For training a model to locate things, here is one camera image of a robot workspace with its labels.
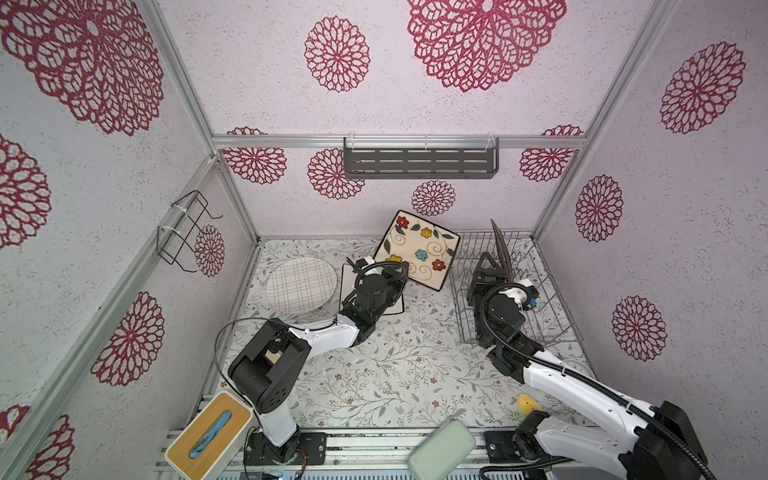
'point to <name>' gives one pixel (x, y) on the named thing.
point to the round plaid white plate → (301, 285)
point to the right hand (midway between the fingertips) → (480, 255)
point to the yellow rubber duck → (527, 404)
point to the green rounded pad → (442, 454)
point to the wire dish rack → (550, 320)
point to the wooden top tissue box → (208, 447)
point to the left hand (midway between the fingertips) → (411, 264)
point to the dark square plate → (427, 249)
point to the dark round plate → (504, 251)
